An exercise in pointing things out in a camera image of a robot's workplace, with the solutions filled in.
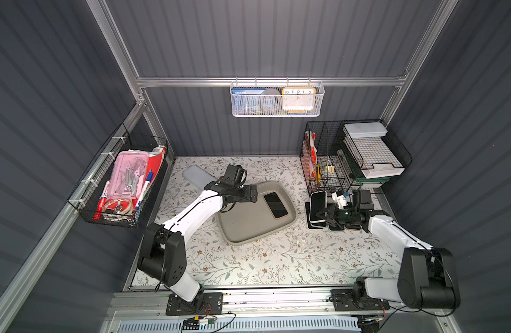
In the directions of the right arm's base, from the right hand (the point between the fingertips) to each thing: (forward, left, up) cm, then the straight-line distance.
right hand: (323, 214), depth 86 cm
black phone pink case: (-4, +2, -1) cm, 5 cm away
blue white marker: (+1, +65, +22) cm, 68 cm away
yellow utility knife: (+30, -5, -9) cm, 31 cm away
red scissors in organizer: (+40, -2, -1) cm, 40 cm away
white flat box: (+39, -23, +13) cm, 47 cm away
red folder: (+10, +66, +21) cm, 70 cm away
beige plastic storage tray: (+7, +20, -8) cm, 22 cm away
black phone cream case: (+6, +1, -1) cm, 6 cm away
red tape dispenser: (-8, +71, +19) cm, 74 cm away
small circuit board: (-37, +49, -12) cm, 63 cm away
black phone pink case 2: (-4, -6, -3) cm, 8 cm away
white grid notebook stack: (+25, -25, +10) cm, 37 cm away
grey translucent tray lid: (+27, +60, -7) cm, 66 cm away
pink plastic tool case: (+3, +73, +22) cm, 76 cm away
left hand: (+7, +31, +5) cm, 32 cm away
